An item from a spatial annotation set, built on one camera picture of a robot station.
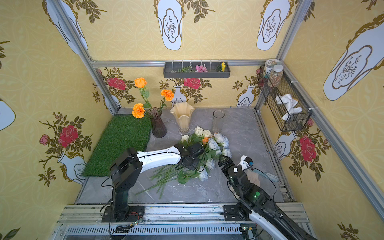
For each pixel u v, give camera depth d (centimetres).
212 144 88
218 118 92
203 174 82
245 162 69
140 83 85
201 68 88
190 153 65
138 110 74
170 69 92
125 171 48
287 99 72
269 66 86
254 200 54
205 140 97
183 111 98
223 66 88
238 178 56
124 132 106
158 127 107
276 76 80
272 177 84
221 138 92
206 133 100
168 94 82
